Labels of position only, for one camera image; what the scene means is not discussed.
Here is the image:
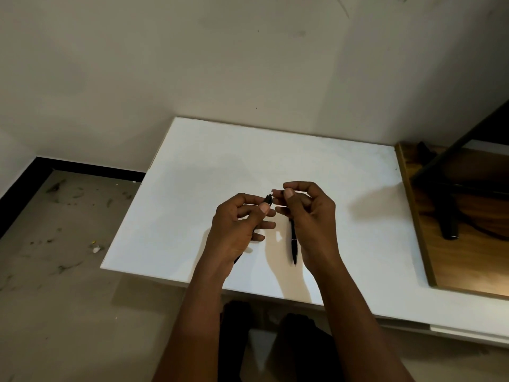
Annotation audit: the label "person's black trousers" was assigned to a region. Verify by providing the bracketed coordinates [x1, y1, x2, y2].
[217, 300, 345, 382]

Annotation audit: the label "person's right hand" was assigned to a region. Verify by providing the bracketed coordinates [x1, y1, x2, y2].
[271, 180, 344, 280]

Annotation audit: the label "black mechanical pencil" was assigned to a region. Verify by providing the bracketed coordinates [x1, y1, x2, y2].
[233, 194, 274, 264]
[289, 218, 299, 266]

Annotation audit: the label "black television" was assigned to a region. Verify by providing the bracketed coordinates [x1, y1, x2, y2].
[409, 99, 509, 195]

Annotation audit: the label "black television foot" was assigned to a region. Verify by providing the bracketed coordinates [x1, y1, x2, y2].
[416, 141, 459, 240]

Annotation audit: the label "black skirting board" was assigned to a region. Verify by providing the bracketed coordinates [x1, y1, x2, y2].
[0, 156, 146, 237]

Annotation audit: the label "person's right forearm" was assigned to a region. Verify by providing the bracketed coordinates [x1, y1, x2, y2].
[316, 258, 414, 382]

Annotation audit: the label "person's left hand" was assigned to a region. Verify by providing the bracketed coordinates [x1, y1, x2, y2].
[198, 193, 277, 280]

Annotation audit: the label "person's left forearm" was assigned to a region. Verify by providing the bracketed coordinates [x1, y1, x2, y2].
[153, 260, 235, 382]

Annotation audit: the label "brown wooden board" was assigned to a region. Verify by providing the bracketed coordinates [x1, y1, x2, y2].
[394, 142, 509, 301]

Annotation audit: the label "black cable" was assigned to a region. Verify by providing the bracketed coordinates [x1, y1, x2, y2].
[457, 212, 509, 241]

